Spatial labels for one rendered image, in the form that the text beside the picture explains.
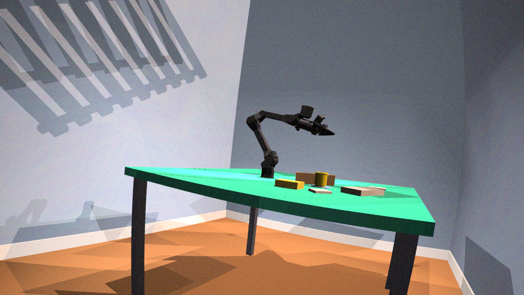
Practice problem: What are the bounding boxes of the tan wooden bar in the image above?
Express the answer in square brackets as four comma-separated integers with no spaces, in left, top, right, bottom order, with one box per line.
[295,172,335,186]

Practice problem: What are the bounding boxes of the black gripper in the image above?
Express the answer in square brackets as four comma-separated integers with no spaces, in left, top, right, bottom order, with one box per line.
[306,121,335,136]

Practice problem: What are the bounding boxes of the yellow rectangular block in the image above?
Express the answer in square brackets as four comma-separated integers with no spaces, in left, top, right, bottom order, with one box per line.
[275,179,304,190]

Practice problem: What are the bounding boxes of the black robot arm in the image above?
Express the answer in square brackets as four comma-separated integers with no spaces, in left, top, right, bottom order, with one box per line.
[246,105,325,179]

